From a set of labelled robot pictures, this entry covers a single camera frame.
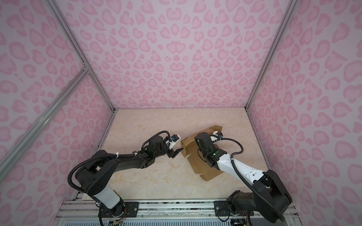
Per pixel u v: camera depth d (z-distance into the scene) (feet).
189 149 2.79
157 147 2.31
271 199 1.33
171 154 2.58
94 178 1.50
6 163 1.64
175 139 2.46
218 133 2.51
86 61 2.96
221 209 2.41
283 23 2.46
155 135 2.10
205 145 2.06
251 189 1.34
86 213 2.42
